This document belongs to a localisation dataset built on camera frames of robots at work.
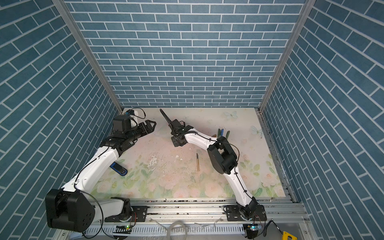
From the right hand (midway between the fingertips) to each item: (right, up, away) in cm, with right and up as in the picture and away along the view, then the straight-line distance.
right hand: (176, 139), depth 99 cm
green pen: (+35, +3, +7) cm, 36 cm away
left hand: (-11, +10, -17) cm, 23 cm away
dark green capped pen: (+29, +4, +7) cm, 30 cm away
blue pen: (+32, +4, +9) cm, 33 cm away
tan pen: (+14, -16, -7) cm, 23 cm away
